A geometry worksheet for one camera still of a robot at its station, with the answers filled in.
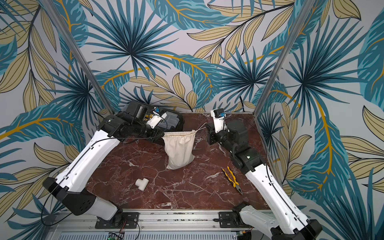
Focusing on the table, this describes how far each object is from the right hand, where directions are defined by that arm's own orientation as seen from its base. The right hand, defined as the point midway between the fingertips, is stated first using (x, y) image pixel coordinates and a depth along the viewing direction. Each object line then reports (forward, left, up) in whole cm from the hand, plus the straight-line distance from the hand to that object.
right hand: (197, 128), depth 65 cm
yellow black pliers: (-12, -22, -35) cm, 43 cm away
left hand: (+1, +17, -6) cm, 18 cm away
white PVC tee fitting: (-12, +30, -33) cm, 46 cm away
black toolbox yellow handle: (+19, +13, -17) cm, 29 cm away
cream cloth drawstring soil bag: (-1, +9, -12) cm, 15 cm away
